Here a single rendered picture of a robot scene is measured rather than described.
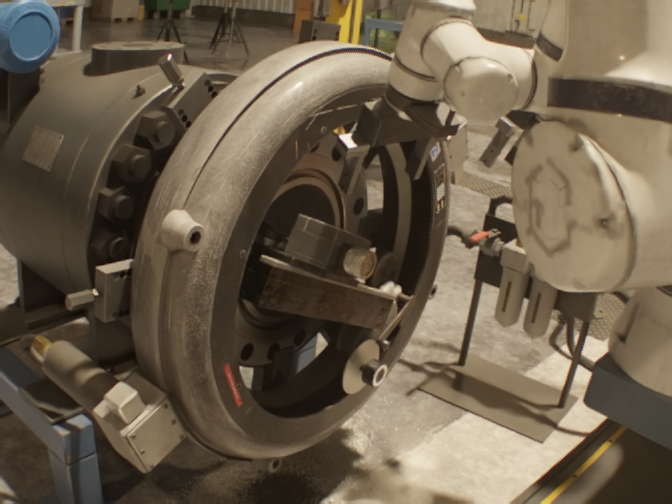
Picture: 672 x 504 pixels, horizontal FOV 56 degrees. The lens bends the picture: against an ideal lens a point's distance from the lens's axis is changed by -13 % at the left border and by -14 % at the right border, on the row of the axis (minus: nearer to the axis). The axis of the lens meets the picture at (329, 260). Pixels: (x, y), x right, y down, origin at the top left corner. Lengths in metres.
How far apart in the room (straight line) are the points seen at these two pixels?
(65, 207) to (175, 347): 0.44
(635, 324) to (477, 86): 0.33
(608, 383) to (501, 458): 1.06
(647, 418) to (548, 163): 0.33
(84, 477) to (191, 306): 0.62
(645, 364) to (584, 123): 0.30
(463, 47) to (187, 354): 0.55
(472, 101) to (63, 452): 0.99
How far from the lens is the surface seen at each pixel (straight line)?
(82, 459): 1.44
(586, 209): 0.58
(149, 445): 1.04
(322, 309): 1.14
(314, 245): 1.03
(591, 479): 1.30
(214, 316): 0.97
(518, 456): 1.86
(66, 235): 1.31
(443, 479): 1.72
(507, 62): 0.89
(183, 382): 1.01
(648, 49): 0.61
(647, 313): 0.79
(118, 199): 1.22
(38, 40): 1.52
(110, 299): 1.01
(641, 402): 0.79
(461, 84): 0.84
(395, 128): 1.03
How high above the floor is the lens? 1.07
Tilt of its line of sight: 22 degrees down
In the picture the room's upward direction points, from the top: 6 degrees clockwise
